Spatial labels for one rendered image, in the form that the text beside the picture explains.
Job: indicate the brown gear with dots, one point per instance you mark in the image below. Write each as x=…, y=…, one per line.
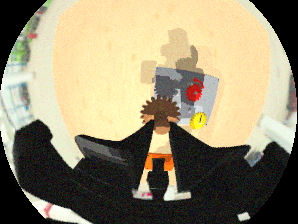
x=162, y=111

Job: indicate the red gear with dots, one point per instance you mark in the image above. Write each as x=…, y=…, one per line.
x=193, y=88

